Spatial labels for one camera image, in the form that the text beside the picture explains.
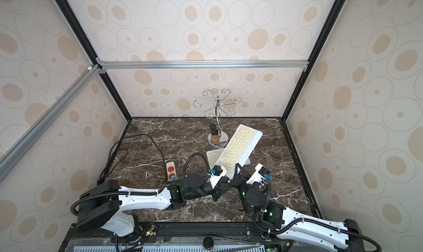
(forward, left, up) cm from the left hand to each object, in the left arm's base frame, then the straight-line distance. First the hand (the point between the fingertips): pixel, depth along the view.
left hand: (236, 186), depth 68 cm
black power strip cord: (+26, +69, -20) cm, 76 cm away
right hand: (+8, -2, +4) cm, 9 cm away
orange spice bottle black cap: (+33, +9, -11) cm, 36 cm away
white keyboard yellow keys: (+15, -2, +5) cm, 16 cm away
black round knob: (-19, +11, -10) cm, 24 cm away
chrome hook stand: (+38, +8, +12) cm, 41 cm away
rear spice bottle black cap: (+40, +11, -8) cm, 42 cm away
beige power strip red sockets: (+16, +34, -18) cm, 41 cm away
